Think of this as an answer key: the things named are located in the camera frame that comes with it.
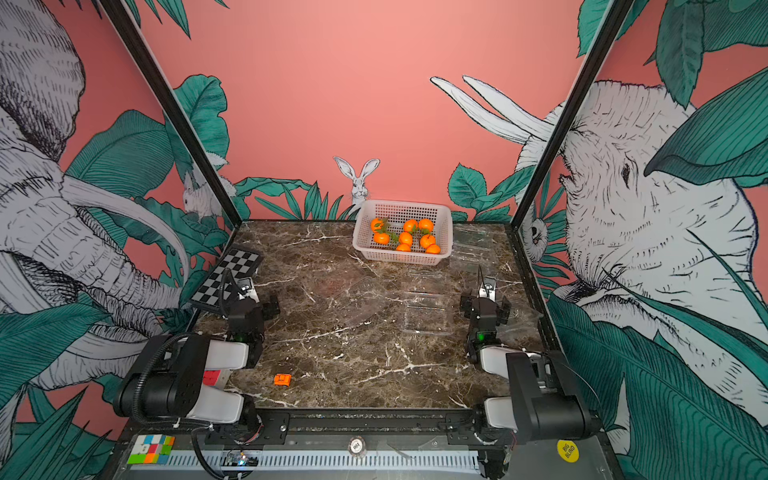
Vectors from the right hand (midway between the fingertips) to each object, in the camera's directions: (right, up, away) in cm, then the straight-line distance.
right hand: (486, 287), depth 90 cm
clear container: (-17, -9, +5) cm, 20 cm away
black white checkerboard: (-83, +7, +14) cm, 85 cm away
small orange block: (-59, -24, -10) cm, 65 cm away
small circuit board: (-65, -38, -20) cm, 79 cm away
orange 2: (-16, +22, +25) cm, 36 cm away
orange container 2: (-14, +12, +16) cm, 25 cm away
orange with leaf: (-24, +16, +20) cm, 35 cm away
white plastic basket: (-27, +27, +37) cm, 53 cm away
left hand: (-71, -1, +1) cm, 71 cm away
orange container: (-16, +15, +20) cm, 30 cm away
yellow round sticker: (+14, -38, -19) cm, 44 cm away
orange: (-33, +16, +20) cm, 42 cm away
